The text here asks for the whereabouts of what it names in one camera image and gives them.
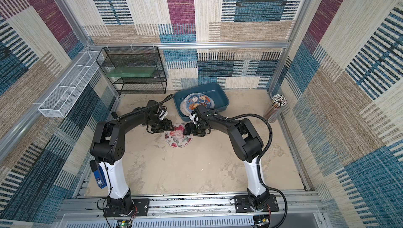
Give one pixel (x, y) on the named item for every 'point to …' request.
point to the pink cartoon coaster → (186, 105)
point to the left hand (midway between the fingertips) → (170, 130)
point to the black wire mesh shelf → (134, 70)
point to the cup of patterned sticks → (272, 114)
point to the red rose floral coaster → (176, 138)
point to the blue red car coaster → (198, 97)
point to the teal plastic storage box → (212, 89)
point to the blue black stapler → (98, 174)
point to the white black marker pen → (115, 116)
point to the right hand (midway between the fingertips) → (191, 135)
